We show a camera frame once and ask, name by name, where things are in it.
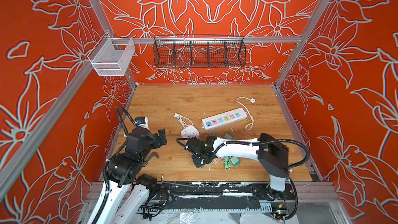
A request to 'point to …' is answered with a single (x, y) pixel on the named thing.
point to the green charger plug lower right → (235, 161)
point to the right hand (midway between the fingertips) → (195, 163)
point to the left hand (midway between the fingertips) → (156, 131)
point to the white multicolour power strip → (224, 118)
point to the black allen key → (154, 153)
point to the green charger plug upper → (228, 136)
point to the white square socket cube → (189, 131)
